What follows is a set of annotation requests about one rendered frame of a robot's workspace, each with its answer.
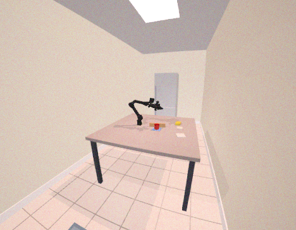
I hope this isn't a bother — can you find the red cup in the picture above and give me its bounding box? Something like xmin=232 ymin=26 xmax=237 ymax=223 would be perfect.
xmin=154 ymin=123 xmax=159 ymax=130

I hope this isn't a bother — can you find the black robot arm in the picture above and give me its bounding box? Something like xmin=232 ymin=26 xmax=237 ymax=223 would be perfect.
xmin=128 ymin=98 xmax=159 ymax=125

